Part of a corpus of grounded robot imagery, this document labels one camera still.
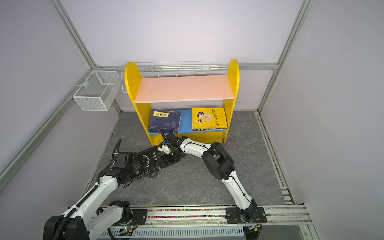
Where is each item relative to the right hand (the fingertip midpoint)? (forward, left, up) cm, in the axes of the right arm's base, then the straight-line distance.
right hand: (165, 166), depth 90 cm
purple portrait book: (-4, +6, +1) cm, 7 cm away
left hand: (-3, +16, +4) cm, 16 cm away
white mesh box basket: (+41, +46, +25) cm, 67 cm away
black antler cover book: (+4, +10, +2) cm, 11 cm away
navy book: (+21, -3, +18) cm, 28 cm away
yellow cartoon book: (+23, -27, +18) cm, 40 cm away
